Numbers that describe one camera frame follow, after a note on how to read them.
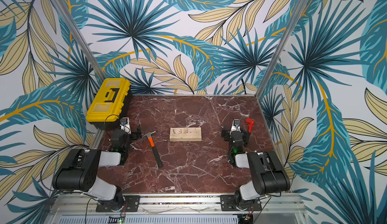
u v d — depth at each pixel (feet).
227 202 2.40
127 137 2.62
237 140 2.26
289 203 2.49
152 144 3.03
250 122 3.39
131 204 2.40
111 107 2.93
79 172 1.49
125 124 2.56
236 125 2.55
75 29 2.68
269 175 1.48
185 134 3.10
